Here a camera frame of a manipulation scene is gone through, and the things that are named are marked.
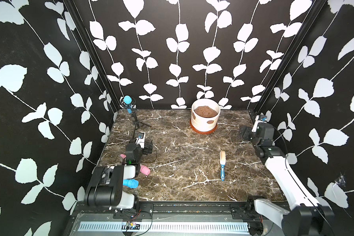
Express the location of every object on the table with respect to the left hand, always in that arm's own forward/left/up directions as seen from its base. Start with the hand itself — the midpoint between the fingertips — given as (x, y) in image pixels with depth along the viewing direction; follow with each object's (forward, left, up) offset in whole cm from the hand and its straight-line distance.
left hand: (145, 136), depth 91 cm
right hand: (-3, -60, +13) cm, 61 cm away
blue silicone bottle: (-27, +5, -7) cm, 28 cm away
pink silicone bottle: (-18, 0, -7) cm, 20 cm away
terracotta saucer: (+8, -40, -9) cm, 42 cm away
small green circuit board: (-46, +3, -12) cm, 47 cm away
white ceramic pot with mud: (+16, -41, +1) cm, 44 cm away
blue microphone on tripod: (+19, +10, +11) cm, 24 cm away
